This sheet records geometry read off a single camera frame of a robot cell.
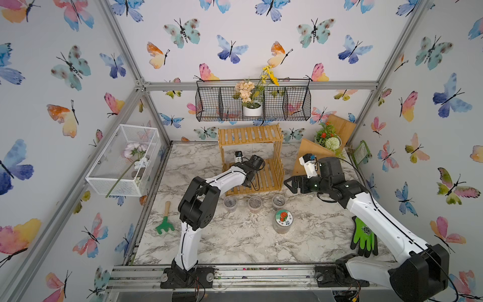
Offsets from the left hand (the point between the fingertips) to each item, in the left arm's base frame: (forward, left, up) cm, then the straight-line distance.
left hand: (242, 172), depth 99 cm
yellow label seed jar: (-17, -17, -1) cm, 24 cm away
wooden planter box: (+21, -56, +11) cm, 61 cm away
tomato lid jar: (-27, -17, +1) cm, 32 cm away
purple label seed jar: (-17, +6, -1) cm, 18 cm away
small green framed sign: (+15, -70, -4) cm, 72 cm away
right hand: (-15, -22, +15) cm, 30 cm away
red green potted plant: (+8, -42, +16) cm, 45 cm away
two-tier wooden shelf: (+1, -16, -6) cm, 17 cm away
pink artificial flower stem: (-7, +42, +25) cm, 49 cm away
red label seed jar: (-18, -6, -1) cm, 19 cm away
